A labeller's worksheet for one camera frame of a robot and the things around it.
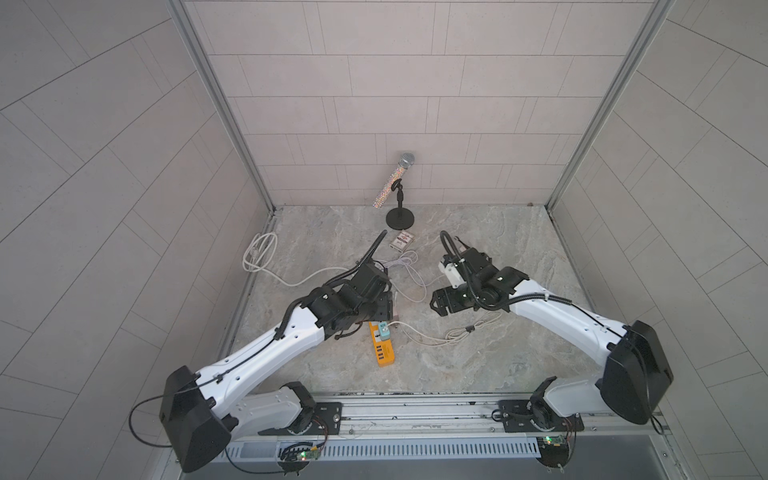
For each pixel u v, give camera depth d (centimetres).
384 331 78
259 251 104
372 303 58
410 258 100
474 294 60
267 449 69
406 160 94
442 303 72
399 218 112
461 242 105
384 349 79
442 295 71
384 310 65
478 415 73
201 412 37
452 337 83
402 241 105
